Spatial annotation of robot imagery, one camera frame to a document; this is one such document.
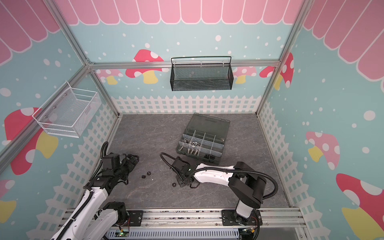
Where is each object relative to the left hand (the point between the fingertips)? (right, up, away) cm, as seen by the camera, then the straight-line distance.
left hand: (136, 164), depth 84 cm
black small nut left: (+5, -7, +5) cm, 10 cm away
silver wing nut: (+27, +12, +19) cm, 35 cm away
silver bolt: (+31, +6, +13) cm, 34 cm away
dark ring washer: (+3, -8, +3) cm, 9 cm away
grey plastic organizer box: (+40, +13, +18) cm, 46 cm away
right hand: (+26, -8, +1) cm, 27 cm away
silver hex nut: (+33, +10, +16) cm, 38 cm away
